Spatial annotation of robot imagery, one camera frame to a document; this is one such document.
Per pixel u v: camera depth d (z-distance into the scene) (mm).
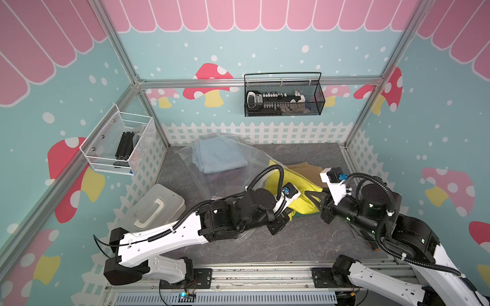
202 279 738
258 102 872
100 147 684
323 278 743
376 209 385
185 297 727
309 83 894
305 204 561
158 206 812
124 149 699
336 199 475
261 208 401
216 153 1057
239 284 740
